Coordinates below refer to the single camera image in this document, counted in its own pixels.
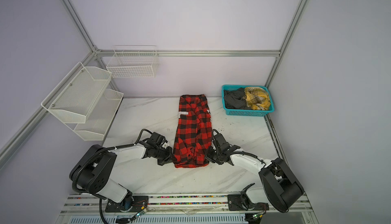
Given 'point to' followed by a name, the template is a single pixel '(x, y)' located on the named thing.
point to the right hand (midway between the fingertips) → (202, 156)
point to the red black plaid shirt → (194, 135)
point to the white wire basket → (133, 61)
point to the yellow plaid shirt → (257, 98)
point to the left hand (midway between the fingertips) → (176, 160)
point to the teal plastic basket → (247, 112)
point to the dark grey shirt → (233, 99)
